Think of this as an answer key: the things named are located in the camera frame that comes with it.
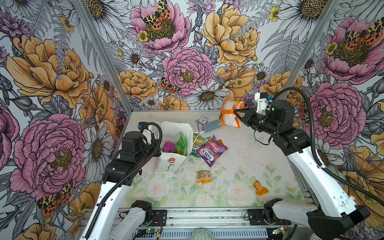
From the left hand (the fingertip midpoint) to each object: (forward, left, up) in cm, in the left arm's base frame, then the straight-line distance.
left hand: (159, 146), depth 70 cm
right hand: (+6, -33, +13) cm, 36 cm away
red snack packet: (+19, -34, -25) cm, 46 cm away
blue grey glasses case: (+31, -28, -23) cm, 48 cm away
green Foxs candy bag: (+18, -19, -22) cm, 34 cm away
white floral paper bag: (+12, -5, -14) cm, 19 cm away
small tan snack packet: (-5, -21, -24) cm, 32 cm away
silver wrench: (+37, -19, -27) cm, 49 cm away
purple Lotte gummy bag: (+6, -2, -10) cm, 11 cm away
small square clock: (+38, -23, -25) cm, 51 cm away
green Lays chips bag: (+8, -8, -13) cm, 18 cm away
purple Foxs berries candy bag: (+9, -26, -23) cm, 36 cm away
